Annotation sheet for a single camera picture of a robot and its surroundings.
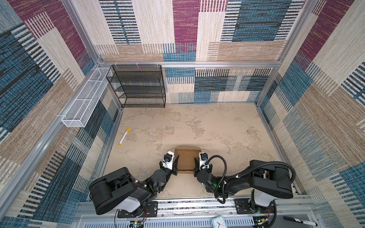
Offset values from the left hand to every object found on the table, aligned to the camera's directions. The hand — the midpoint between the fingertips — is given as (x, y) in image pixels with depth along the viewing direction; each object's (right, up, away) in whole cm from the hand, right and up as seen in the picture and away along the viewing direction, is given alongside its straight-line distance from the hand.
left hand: (176, 155), depth 82 cm
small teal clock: (+21, -28, -13) cm, 38 cm away
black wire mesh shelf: (-30, +46, +29) cm, 62 cm away
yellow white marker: (-38, +8, +20) cm, 44 cm away
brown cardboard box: (+6, -4, +7) cm, 10 cm away
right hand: (+13, -3, +4) cm, 14 cm away
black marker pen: (+63, -28, -13) cm, 70 cm away
